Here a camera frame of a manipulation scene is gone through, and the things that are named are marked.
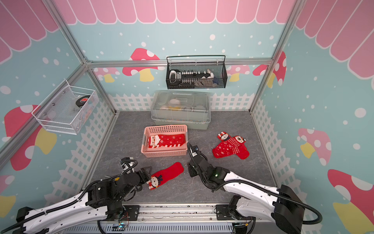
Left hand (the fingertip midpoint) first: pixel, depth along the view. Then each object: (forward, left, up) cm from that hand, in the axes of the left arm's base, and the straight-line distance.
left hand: (148, 173), depth 76 cm
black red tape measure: (+31, +38, +22) cm, 53 cm away
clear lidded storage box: (+44, -21, +5) cm, 49 cm away
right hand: (+6, -22, -1) cm, 23 cm away
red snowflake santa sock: (+26, -5, -9) cm, 28 cm away
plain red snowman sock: (+3, -6, -12) cm, 14 cm away
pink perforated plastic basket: (+34, +7, -7) cm, 35 cm away
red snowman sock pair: (+23, -52, -9) cm, 58 cm away
